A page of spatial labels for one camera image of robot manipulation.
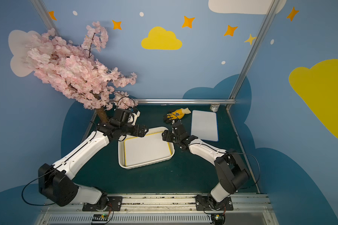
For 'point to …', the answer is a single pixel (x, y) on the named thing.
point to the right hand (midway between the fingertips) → (168, 133)
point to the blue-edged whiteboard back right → (204, 125)
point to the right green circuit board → (217, 217)
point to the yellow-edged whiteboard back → (140, 150)
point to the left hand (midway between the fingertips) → (141, 126)
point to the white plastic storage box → (120, 149)
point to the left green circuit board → (100, 217)
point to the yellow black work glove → (176, 115)
